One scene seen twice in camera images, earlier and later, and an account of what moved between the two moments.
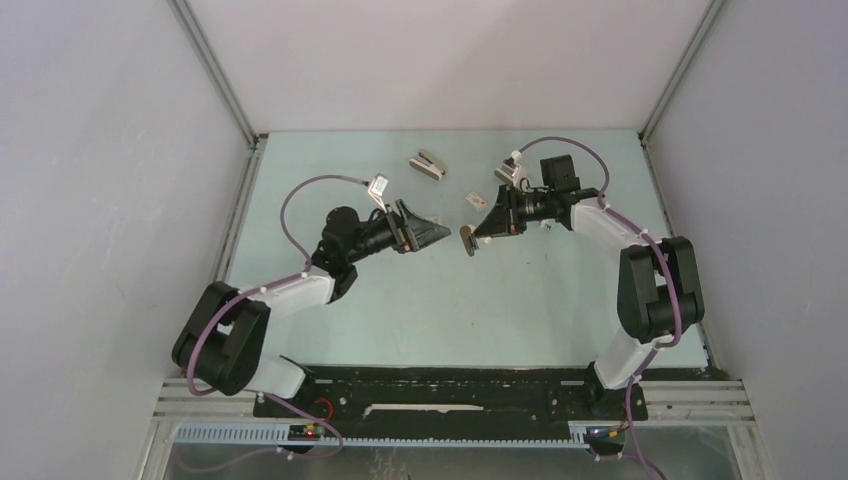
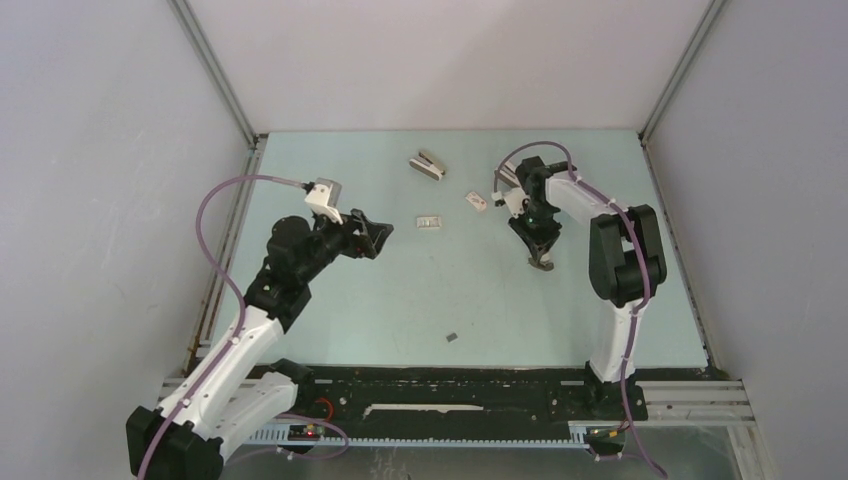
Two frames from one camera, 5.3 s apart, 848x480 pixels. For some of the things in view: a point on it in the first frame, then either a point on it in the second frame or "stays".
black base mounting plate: x=452 y=395 stays
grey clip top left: x=427 y=165 stays
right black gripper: x=504 y=219 to x=543 y=240
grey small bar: x=469 y=239 to x=547 y=266
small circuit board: x=305 y=432 stays
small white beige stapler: x=477 y=202 stays
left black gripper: x=419 y=234 to x=370 y=238
